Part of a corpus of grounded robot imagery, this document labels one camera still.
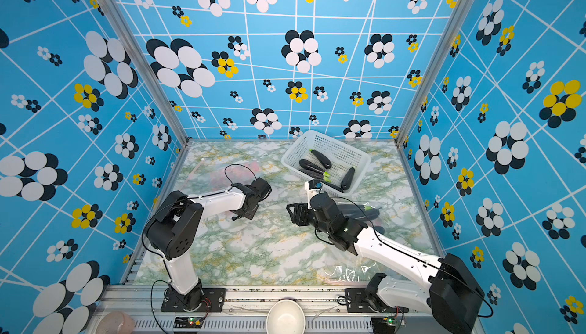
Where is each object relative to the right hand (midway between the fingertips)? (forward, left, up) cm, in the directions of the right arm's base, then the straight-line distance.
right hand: (295, 206), depth 78 cm
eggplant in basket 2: (+27, -7, -13) cm, 31 cm away
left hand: (+7, +22, -15) cm, 28 cm away
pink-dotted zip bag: (+24, +37, -14) cm, 46 cm away
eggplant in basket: (+31, -13, -13) cm, 36 cm away
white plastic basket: (+30, -19, -15) cm, 38 cm away
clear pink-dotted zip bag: (-15, -17, -17) cm, 28 cm away
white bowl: (-30, +3, -15) cm, 34 cm away
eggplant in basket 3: (+22, -7, -12) cm, 26 cm away
